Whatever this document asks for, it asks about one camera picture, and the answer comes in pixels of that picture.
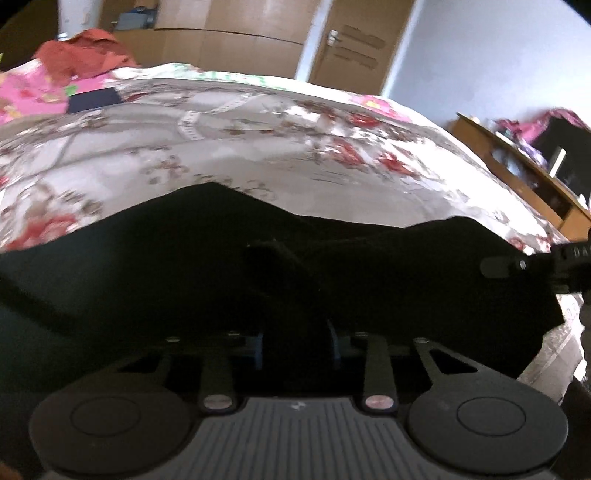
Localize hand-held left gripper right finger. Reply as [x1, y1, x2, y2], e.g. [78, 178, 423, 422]
[327, 323, 481, 415]

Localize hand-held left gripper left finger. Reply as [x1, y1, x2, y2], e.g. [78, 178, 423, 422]
[115, 331, 264, 415]

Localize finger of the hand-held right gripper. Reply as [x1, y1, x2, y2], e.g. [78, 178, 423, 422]
[480, 255, 555, 279]

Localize black pants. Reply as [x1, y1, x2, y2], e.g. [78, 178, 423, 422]
[0, 181, 565, 402]

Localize wooden desk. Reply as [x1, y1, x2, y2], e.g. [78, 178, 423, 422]
[450, 112, 591, 243]

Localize black monitor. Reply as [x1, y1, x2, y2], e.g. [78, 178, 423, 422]
[536, 115, 591, 195]

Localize pink clothes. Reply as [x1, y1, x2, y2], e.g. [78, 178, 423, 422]
[494, 108, 591, 146]

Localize grey floral bedspread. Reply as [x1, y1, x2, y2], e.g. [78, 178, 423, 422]
[0, 62, 591, 393]

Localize wooden door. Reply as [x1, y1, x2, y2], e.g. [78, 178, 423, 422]
[308, 0, 416, 95]

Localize navy blue cloth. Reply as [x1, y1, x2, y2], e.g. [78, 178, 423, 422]
[67, 88, 122, 114]

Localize pink printed blanket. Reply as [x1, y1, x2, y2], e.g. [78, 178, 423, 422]
[0, 62, 116, 125]

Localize wooden wardrobe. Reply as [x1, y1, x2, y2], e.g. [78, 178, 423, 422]
[99, 0, 324, 80]

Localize red cloth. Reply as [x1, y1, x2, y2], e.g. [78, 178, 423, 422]
[34, 28, 139, 87]

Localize grey box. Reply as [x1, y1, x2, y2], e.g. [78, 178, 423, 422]
[115, 11, 156, 31]

